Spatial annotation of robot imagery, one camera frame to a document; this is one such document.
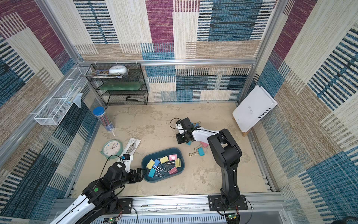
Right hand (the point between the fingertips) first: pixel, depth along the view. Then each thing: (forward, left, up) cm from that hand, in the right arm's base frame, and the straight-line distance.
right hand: (178, 138), depth 99 cm
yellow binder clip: (-19, +1, +3) cm, 19 cm away
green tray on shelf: (+28, +40, +25) cm, 55 cm away
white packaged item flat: (-7, +32, +1) cm, 33 cm away
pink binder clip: (-23, +3, +2) cm, 23 cm away
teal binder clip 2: (-10, -14, -2) cm, 17 cm away
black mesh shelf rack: (+37, +52, +6) cm, 64 cm away
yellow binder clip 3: (-19, +17, +3) cm, 26 cm away
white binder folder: (+12, -51, +20) cm, 56 cm away
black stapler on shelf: (+30, +36, +11) cm, 48 cm away
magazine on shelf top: (+29, +46, +34) cm, 64 cm away
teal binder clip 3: (-7, -7, +6) cm, 12 cm away
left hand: (-24, +20, +6) cm, 32 cm away
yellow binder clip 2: (-16, +9, +1) cm, 18 cm away
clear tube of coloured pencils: (+8, +50, +19) cm, 54 cm away
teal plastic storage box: (-19, +9, +1) cm, 21 cm away
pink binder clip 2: (-5, -18, 0) cm, 18 cm away
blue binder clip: (-18, +13, +1) cm, 23 cm away
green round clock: (-9, +43, +3) cm, 44 cm away
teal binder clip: (-23, +15, 0) cm, 27 cm away
